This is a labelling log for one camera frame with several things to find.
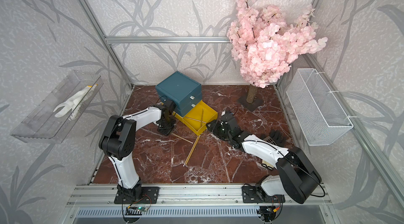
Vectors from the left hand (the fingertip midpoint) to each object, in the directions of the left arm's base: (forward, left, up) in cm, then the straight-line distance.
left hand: (175, 129), depth 96 cm
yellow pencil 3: (-13, -12, 0) cm, 18 cm away
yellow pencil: (+9, -16, 0) cm, 19 cm away
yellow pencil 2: (-6, -5, -1) cm, 8 cm away
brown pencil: (+6, -12, +2) cm, 14 cm away
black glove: (-6, -62, +3) cm, 62 cm away
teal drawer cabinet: (+12, -7, +22) cm, 26 cm away
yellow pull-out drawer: (+11, -22, +1) cm, 24 cm away
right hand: (-4, -20, +12) cm, 24 cm away
